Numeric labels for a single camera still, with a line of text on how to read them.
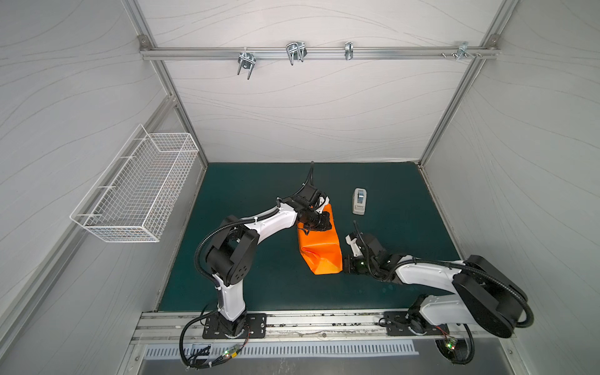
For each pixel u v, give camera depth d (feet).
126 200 2.18
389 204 3.32
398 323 2.35
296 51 2.51
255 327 2.42
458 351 2.35
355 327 2.47
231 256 1.57
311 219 2.51
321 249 2.81
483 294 1.43
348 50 2.56
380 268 2.18
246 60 2.61
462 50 2.51
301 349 2.30
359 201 3.32
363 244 2.23
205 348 2.36
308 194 2.40
